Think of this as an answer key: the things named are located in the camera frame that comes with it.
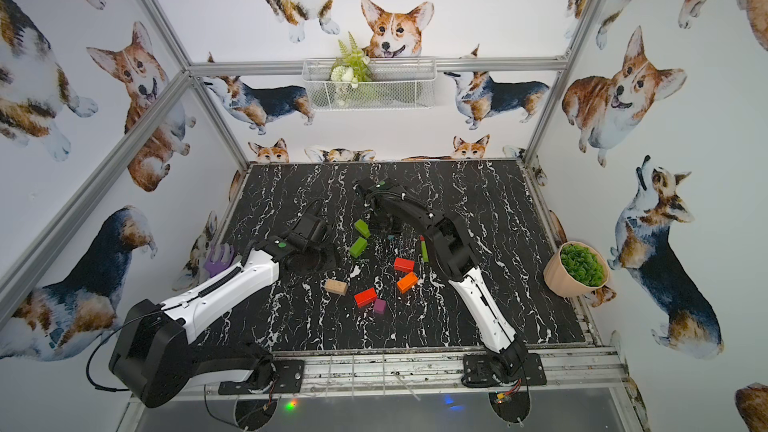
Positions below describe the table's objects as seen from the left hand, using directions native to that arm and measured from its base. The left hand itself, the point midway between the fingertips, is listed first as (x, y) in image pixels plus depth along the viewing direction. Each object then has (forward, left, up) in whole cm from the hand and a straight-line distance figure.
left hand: (341, 255), depth 85 cm
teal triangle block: (+11, -14, -10) cm, 21 cm away
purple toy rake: (+3, +38, -9) cm, 39 cm away
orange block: (-5, -19, -8) cm, 21 cm away
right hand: (+11, -11, -7) cm, 17 cm away
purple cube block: (-12, -11, -9) cm, 18 cm away
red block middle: (0, -18, -8) cm, 20 cm away
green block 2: (+7, -3, -8) cm, 11 cm away
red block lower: (-9, -7, -8) cm, 14 cm away
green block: (+14, -4, -7) cm, 16 cm away
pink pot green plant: (-7, -64, +3) cm, 64 cm away
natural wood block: (-6, +2, -6) cm, 9 cm away
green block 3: (+4, -25, -8) cm, 26 cm away
